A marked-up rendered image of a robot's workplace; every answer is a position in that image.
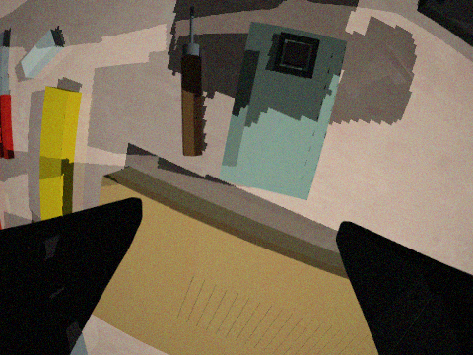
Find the tan floor panel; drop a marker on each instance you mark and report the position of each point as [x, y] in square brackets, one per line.
[200, 279]

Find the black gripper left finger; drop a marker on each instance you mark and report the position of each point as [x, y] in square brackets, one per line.
[53, 273]

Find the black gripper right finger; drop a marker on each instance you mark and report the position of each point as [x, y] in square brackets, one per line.
[413, 304]

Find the yellow rectangular block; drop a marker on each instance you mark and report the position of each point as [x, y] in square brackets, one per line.
[57, 150]

